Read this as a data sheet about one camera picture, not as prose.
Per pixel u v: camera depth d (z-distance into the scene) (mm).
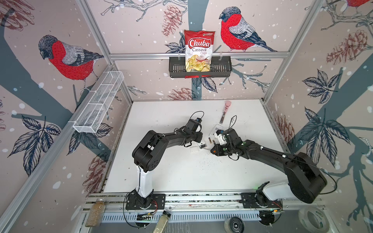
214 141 961
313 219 698
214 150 833
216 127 1029
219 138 808
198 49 835
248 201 729
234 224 589
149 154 502
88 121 700
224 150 756
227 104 1180
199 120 880
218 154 758
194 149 920
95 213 670
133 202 753
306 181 425
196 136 850
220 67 946
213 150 833
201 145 942
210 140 974
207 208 727
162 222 650
